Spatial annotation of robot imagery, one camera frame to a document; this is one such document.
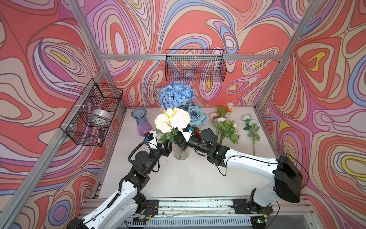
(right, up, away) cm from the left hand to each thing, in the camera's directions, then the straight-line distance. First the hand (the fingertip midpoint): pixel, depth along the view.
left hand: (170, 137), depth 71 cm
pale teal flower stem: (+59, +5, +33) cm, 68 cm away
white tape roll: (-36, +12, +2) cm, 38 cm away
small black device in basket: (-37, +1, +3) cm, 37 cm away
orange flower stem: (+41, +17, +39) cm, 59 cm away
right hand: (+1, +1, -2) cm, 2 cm away
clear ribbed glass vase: (+4, -13, +18) cm, 22 cm away
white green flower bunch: (+37, +3, +24) cm, 44 cm away
